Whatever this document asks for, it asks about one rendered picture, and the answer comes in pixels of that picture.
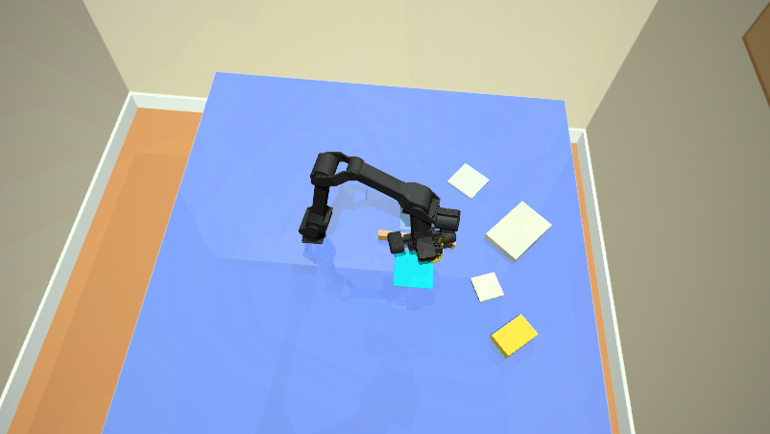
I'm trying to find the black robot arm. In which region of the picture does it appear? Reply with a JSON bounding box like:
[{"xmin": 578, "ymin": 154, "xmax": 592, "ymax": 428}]
[{"xmin": 299, "ymin": 152, "xmax": 461, "ymax": 262}]

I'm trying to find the light brown wooden beam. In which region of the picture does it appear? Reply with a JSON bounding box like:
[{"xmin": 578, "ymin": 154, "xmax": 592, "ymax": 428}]
[{"xmin": 378, "ymin": 230, "xmax": 456, "ymax": 249}]

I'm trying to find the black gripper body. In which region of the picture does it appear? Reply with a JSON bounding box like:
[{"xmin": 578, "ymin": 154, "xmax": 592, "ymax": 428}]
[{"xmin": 387, "ymin": 223, "xmax": 456, "ymax": 254}]

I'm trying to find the yellow rectangular block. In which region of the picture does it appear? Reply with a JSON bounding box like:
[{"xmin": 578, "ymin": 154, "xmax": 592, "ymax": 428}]
[{"xmin": 490, "ymin": 314, "xmax": 538, "ymax": 358}]

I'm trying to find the white flat pad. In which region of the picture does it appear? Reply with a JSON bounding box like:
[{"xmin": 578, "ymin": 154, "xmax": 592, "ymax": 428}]
[{"xmin": 447, "ymin": 163, "xmax": 489, "ymax": 199}]

